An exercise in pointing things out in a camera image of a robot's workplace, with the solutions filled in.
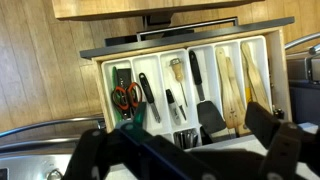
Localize black plastic scissors sheath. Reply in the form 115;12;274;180
117;67;133;88

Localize bundle of small metal utensils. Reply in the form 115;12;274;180
174;128;200;150

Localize wooden handled awl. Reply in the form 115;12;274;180
169;57;189;108

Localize white plastic cutlery tray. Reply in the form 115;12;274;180
100;35;274;149

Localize stainless steel gas stove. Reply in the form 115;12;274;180
0;114;111;180

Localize black plastic spatula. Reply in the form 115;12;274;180
188;50;228;135

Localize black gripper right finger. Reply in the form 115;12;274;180
244;101;320;180

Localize light wooden spatula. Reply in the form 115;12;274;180
225;56;252;136
240;41;272;113
214;46;242;130

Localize orange and black handled scissors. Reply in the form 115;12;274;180
110;81;144;120

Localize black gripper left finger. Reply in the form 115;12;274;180
61;101;222;180

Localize small black handled knife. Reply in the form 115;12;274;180
165;88;188;127

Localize black handled peeler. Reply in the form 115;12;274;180
138;72;162;124

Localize wooden drawer with gray front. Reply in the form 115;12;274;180
79;16;296;134

